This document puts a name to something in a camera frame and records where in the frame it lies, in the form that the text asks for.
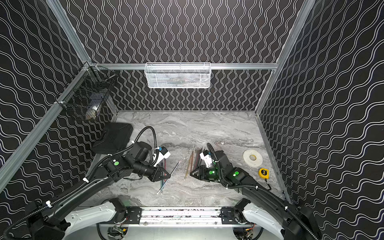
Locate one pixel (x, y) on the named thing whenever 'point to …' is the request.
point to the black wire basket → (89, 89)
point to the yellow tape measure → (264, 173)
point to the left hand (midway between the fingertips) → (169, 174)
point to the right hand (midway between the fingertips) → (192, 173)
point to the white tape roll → (252, 158)
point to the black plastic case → (115, 137)
